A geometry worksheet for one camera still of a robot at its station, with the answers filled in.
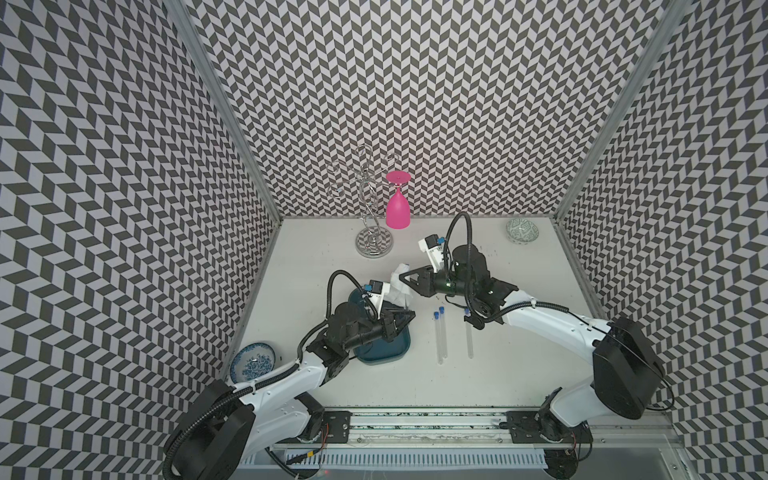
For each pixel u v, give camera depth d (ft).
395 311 2.37
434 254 2.32
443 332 2.92
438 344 2.84
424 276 2.23
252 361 2.64
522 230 3.67
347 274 2.27
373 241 3.64
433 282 2.26
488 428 2.45
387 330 2.20
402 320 2.42
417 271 2.34
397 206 2.97
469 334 2.91
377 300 2.31
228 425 1.31
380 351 2.28
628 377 1.38
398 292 2.43
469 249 1.89
